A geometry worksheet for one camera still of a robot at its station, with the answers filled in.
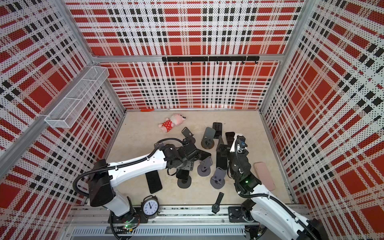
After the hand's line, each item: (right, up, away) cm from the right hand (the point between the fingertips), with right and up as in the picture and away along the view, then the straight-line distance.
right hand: (229, 137), depth 75 cm
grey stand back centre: (-22, -3, +25) cm, 33 cm away
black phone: (-1, +5, +37) cm, 37 cm away
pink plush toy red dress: (-32, +10, +33) cm, 47 cm away
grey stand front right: (-5, -24, +5) cm, 25 cm away
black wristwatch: (-7, -37, +2) cm, 37 cm away
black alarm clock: (-40, -35, -1) cm, 53 cm away
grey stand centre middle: (-12, -19, +9) cm, 24 cm away
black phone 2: (-43, -27, +13) cm, 52 cm away
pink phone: (+11, -14, -16) cm, 24 cm away
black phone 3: (-1, -16, +17) cm, 23 cm away
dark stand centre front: (-24, -27, +9) cm, 38 cm away
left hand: (-22, -15, +4) cm, 27 cm away
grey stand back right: (-10, -6, +26) cm, 28 cm away
